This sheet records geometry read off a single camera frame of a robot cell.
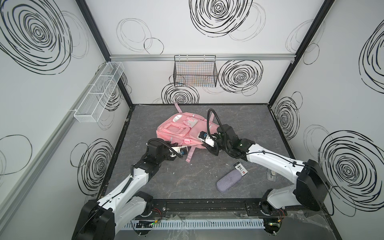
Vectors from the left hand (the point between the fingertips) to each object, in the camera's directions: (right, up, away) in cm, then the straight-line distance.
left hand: (175, 140), depth 83 cm
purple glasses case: (+29, -21, -3) cm, 36 cm away
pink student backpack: (+4, +6, +8) cm, 11 cm away
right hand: (+15, 0, -3) cm, 15 cm away
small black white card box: (+37, -16, +4) cm, 40 cm away
